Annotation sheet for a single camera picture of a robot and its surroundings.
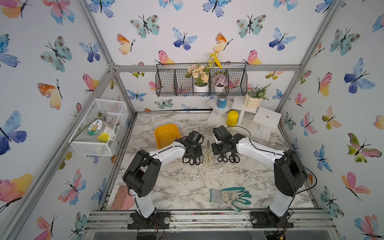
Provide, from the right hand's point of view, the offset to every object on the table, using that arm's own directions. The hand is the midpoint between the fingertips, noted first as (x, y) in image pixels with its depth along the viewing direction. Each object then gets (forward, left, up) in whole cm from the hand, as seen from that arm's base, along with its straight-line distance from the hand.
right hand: (216, 147), depth 90 cm
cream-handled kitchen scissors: (-3, +4, -9) cm, 10 cm away
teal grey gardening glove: (-25, -7, -9) cm, 28 cm away
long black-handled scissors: (-2, -12, -10) cm, 16 cm away
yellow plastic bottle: (+23, -12, +1) cm, 26 cm away
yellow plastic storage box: (+14, +34, -9) cm, 38 cm away
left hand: (-1, +9, -4) cm, 10 cm away
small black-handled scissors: (-2, -5, -9) cm, 11 cm away
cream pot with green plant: (+21, -20, +21) cm, 35 cm away
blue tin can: (+28, -3, +12) cm, 30 cm away
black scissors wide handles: (-4, +12, -10) cm, 16 cm away
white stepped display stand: (+16, -26, +4) cm, 31 cm away
